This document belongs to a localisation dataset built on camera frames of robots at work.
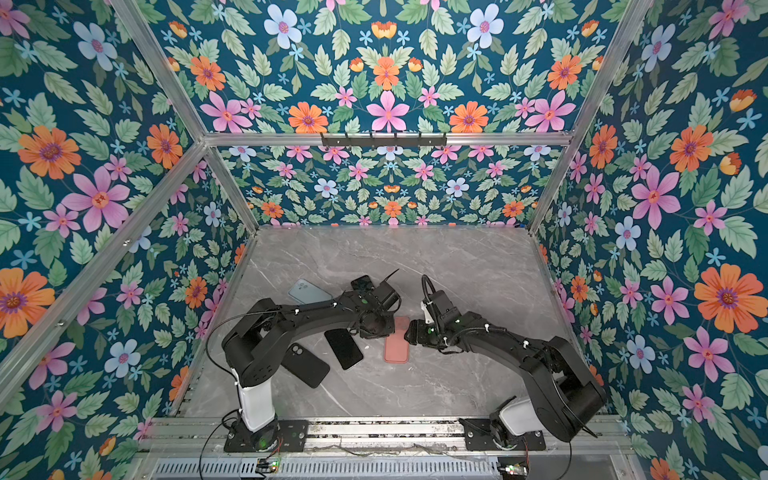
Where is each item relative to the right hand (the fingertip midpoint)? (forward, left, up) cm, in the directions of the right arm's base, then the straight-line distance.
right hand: (411, 336), depth 86 cm
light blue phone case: (+18, +36, -4) cm, 41 cm away
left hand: (+3, +4, -1) cm, 6 cm away
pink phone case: (-2, +4, -4) cm, 6 cm away
